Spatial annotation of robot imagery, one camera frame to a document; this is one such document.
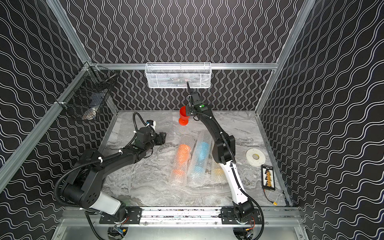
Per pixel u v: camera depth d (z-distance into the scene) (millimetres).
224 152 640
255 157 948
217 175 805
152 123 811
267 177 856
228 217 735
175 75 604
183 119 1058
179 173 801
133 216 751
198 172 816
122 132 1077
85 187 450
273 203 781
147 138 713
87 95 925
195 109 760
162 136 814
